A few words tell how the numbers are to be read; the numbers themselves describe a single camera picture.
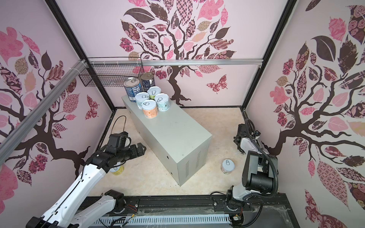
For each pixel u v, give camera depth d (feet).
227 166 2.72
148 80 2.38
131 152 2.21
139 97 2.30
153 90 2.38
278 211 2.36
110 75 3.99
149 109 2.13
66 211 1.30
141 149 2.29
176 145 1.93
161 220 2.29
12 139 1.66
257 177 1.47
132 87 2.24
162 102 2.24
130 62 2.96
